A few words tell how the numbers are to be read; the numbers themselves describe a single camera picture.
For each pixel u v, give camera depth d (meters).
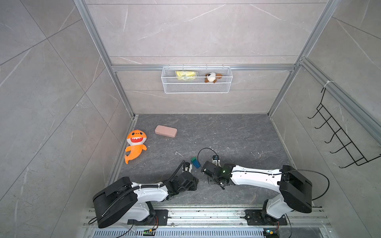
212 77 0.86
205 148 0.71
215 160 0.76
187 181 0.66
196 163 0.90
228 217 0.75
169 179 0.60
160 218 0.73
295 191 0.43
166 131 1.09
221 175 0.60
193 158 0.92
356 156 0.59
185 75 0.84
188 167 0.79
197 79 0.89
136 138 0.95
